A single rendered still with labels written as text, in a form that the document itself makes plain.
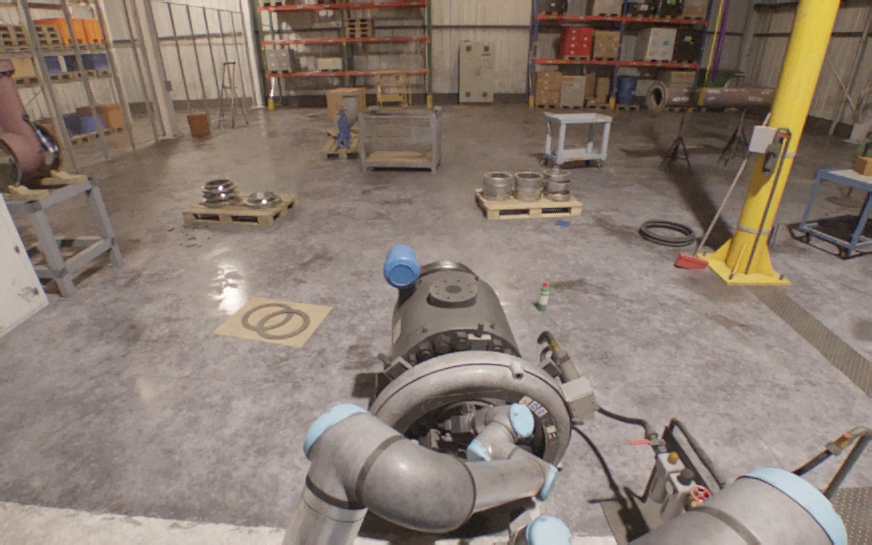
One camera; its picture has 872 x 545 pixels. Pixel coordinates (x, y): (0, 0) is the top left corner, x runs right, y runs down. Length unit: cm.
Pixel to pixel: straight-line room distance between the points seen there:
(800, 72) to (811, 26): 33
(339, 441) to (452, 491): 18
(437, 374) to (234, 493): 139
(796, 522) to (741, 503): 5
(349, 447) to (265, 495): 176
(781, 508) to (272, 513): 210
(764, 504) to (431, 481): 40
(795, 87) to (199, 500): 490
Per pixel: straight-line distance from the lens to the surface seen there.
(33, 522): 291
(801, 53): 456
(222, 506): 249
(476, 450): 122
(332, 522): 77
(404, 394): 148
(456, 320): 181
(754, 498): 59
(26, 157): 498
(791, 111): 458
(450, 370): 145
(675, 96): 819
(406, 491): 68
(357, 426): 72
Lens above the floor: 189
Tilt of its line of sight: 27 degrees down
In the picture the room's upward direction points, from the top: straight up
